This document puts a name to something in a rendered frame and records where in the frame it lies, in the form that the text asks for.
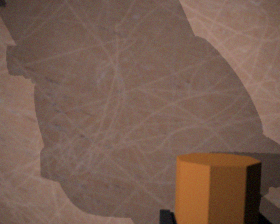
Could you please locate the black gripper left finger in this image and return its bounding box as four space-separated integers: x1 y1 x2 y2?
159 210 177 224

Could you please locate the orange-brown octagonal handle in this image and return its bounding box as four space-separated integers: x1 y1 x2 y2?
175 153 262 224

